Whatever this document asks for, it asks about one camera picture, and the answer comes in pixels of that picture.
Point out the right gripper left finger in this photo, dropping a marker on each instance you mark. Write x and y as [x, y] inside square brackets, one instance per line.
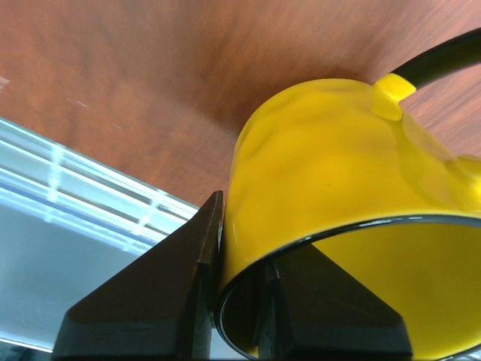
[158, 306]

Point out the aluminium front rail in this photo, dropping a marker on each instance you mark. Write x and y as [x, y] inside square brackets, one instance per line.
[49, 181]

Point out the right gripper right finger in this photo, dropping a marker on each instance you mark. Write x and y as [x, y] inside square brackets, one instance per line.
[313, 309]

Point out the yellow enamel mug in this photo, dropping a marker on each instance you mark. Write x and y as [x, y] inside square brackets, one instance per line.
[340, 165]

